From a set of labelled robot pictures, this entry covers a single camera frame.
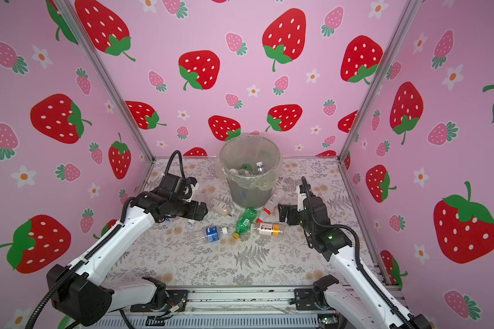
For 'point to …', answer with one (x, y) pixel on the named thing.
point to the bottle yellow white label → (262, 229)
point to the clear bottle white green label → (225, 208)
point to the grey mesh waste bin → (248, 196)
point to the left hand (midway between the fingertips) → (198, 207)
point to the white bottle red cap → (274, 199)
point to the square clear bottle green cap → (233, 171)
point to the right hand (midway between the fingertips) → (288, 204)
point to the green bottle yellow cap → (247, 166)
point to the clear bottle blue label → (212, 234)
